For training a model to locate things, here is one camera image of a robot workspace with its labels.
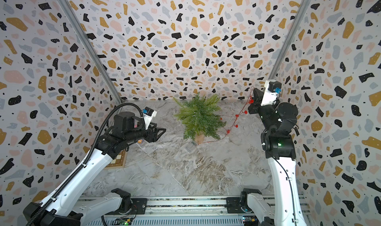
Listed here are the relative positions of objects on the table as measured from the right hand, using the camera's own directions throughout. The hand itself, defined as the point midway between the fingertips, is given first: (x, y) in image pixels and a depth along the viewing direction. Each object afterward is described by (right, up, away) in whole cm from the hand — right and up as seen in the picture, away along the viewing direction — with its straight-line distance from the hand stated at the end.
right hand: (256, 89), depth 59 cm
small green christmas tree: (-22, -12, +13) cm, 28 cm away
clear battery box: (-28, -31, +36) cm, 55 cm away
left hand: (-41, -16, +13) cm, 46 cm away
